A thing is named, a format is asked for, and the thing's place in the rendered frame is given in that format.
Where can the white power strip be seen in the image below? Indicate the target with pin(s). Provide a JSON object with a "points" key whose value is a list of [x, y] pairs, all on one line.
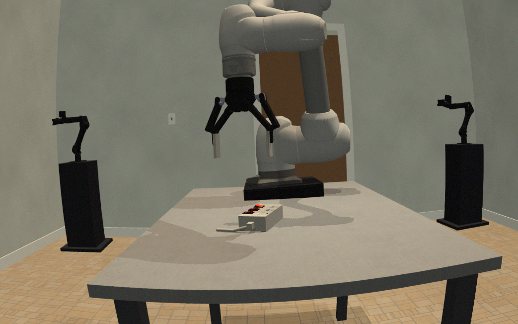
{"points": [[258, 218]]}

